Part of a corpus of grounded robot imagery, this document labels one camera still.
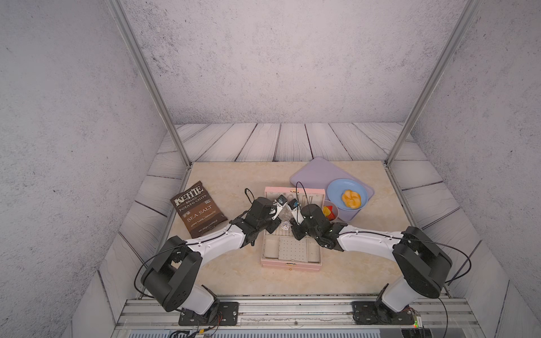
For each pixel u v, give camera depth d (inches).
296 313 29.4
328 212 37.8
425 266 17.5
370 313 28.7
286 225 34.3
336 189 41.6
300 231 30.4
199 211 38.8
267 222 30.4
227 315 28.8
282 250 32.0
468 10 27.9
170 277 16.9
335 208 37.6
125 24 28.7
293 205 30.3
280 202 29.9
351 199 39.9
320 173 46.8
